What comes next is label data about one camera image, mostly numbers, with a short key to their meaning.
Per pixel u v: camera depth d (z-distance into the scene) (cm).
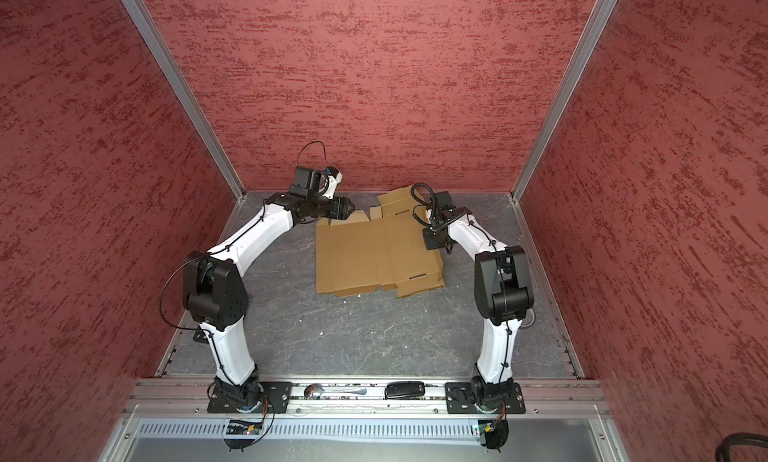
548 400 76
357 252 103
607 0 71
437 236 85
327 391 76
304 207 70
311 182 72
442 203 80
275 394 75
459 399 74
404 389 73
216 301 50
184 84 89
